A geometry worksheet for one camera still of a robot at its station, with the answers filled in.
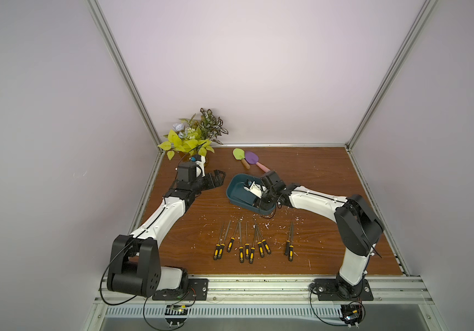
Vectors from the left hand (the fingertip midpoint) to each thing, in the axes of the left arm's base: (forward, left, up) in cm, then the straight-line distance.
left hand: (220, 174), depth 86 cm
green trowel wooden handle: (+28, -7, -18) cm, 34 cm away
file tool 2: (-24, -2, -17) cm, 30 cm away
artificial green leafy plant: (+23, +13, +1) cm, 26 cm away
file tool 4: (-25, -9, -18) cm, 32 cm away
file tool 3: (-21, -5, -18) cm, 28 cm away
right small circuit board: (-46, -48, -19) cm, 69 cm away
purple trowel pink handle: (+24, -15, -17) cm, 34 cm away
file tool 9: (-24, -30, -18) cm, 43 cm away
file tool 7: (-22, -19, -17) cm, 34 cm away
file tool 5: (-24, -12, -17) cm, 32 cm away
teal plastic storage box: (-1, -9, -17) cm, 19 cm away
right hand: (-2, -16, -11) cm, 20 cm away
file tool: (-24, 0, -17) cm, 30 cm away
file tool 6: (-26, -14, -17) cm, 34 cm away
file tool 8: (-22, -29, -17) cm, 40 cm away
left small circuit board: (-46, +14, -21) cm, 52 cm away
